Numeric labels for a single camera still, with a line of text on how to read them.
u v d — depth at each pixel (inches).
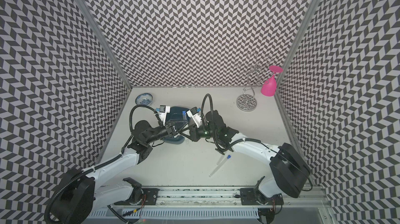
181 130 27.1
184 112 27.8
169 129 25.6
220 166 32.4
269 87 33.6
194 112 26.7
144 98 42.7
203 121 26.8
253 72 31.8
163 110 26.4
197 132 26.0
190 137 26.8
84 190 15.7
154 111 27.1
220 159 33.3
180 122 27.3
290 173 16.6
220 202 28.4
